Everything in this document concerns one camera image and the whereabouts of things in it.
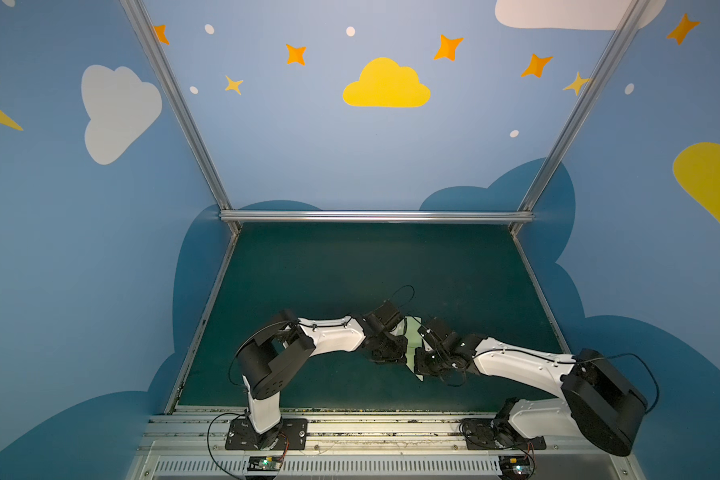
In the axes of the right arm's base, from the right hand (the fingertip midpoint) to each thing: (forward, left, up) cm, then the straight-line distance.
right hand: (413, 365), depth 85 cm
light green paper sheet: (+1, +2, +17) cm, 17 cm away
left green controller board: (-25, +38, -1) cm, 45 cm away
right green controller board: (-23, -24, -2) cm, 33 cm away
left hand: (0, +1, +3) cm, 3 cm away
